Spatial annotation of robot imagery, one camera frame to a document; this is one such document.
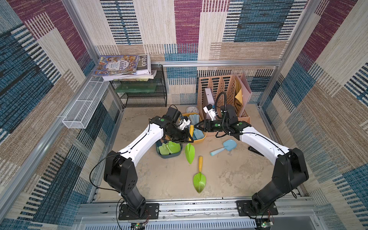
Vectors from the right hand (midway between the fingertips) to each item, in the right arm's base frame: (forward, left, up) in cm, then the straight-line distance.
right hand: (196, 125), depth 80 cm
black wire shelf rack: (+42, +39, -12) cm, 59 cm away
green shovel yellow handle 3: (-3, +14, -20) cm, 24 cm away
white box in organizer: (+24, -10, -1) cm, 26 cm away
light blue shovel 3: (0, -23, -22) cm, 32 cm away
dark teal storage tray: (-8, +16, -21) cm, 28 cm away
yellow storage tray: (+3, -6, -16) cm, 17 cm away
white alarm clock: (+31, +1, -20) cm, 37 cm away
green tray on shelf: (+32, +40, +3) cm, 51 cm away
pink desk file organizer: (+38, -27, -7) cm, 47 cm away
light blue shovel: (+7, -2, -19) cm, 20 cm away
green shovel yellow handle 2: (-22, -2, -20) cm, 30 cm away
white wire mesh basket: (+15, +73, -3) cm, 74 cm away
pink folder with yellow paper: (+22, -30, +4) cm, 38 cm away
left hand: (-7, +3, -4) cm, 8 cm away
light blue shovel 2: (+17, 0, -15) cm, 23 cm away
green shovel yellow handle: (-12, +4, -4) cm, 13 cm away
